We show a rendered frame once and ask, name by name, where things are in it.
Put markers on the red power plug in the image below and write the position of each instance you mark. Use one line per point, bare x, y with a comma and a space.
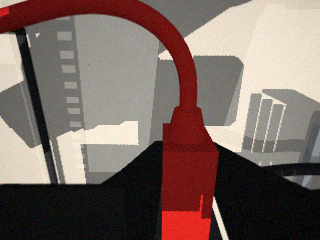
190, 160

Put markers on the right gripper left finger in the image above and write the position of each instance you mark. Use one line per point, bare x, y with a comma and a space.
123, 207

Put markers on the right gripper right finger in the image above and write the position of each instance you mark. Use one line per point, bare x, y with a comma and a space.
257, 204

